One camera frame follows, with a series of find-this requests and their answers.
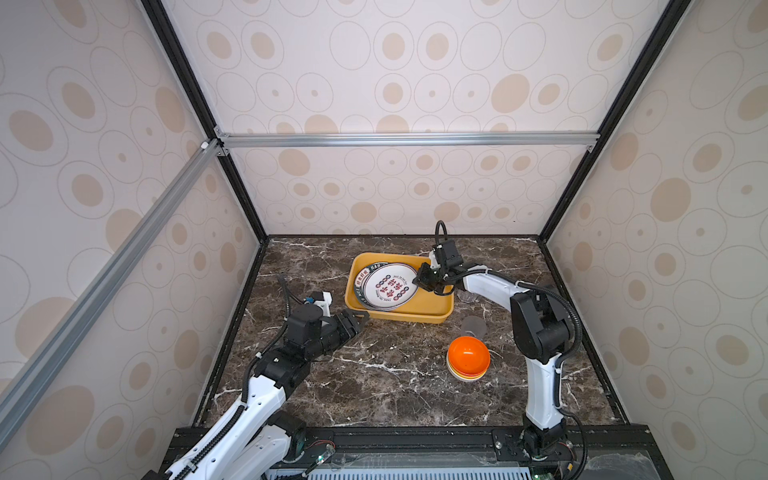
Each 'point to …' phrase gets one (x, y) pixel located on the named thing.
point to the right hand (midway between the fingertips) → (412, 279)
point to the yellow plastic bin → (424, 307)
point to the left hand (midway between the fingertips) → (372, 318)
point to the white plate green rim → (359, 281)
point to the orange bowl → (468, 355)
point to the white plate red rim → (389, 286)
